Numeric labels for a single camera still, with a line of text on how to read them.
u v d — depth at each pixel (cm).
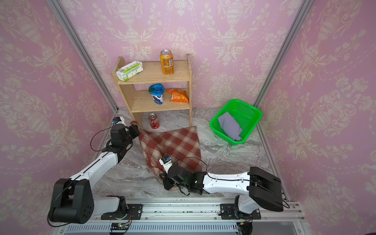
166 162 65
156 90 88
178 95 91
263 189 41
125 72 73
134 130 77
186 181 56
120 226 72
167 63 72
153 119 102
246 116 114
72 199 41
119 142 66
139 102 97
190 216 74
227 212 73
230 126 102
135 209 75
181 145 99
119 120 75
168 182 66
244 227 72
